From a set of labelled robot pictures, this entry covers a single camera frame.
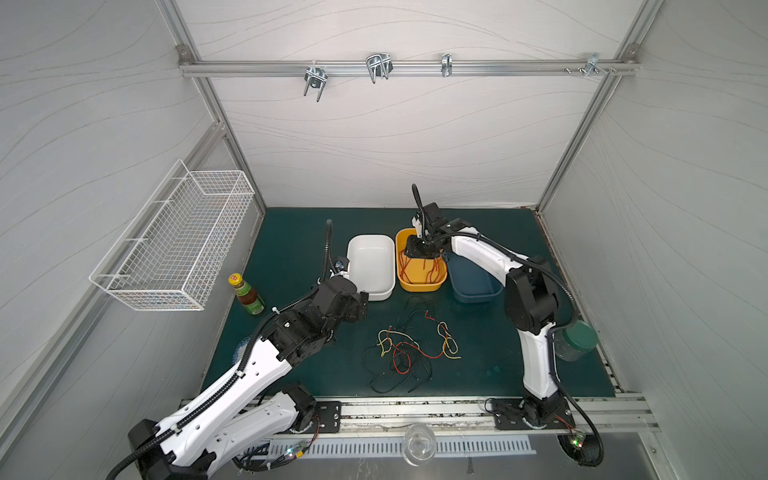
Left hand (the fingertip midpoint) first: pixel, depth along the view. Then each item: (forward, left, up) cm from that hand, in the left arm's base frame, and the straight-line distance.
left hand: (352, 286), depth 75 cm
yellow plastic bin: (+17, -19, -21) cm, 33 cm away
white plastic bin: (+21, -2, -21) cm, 30 cm away
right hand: (+22, -17, -10) cm, 29 cm away
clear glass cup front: (-32, -17, -13) cm, 38 cm away
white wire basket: (0, +42, +11) cm, 43 cm away
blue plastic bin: (+11, -35, -15) cm, 40 cm away
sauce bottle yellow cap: (+1, +31, -8) cm, 32 cm away
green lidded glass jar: (-9, -57, -9) cm, 59 cm away
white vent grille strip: (-32, -11, -21) cm, 40 cm away
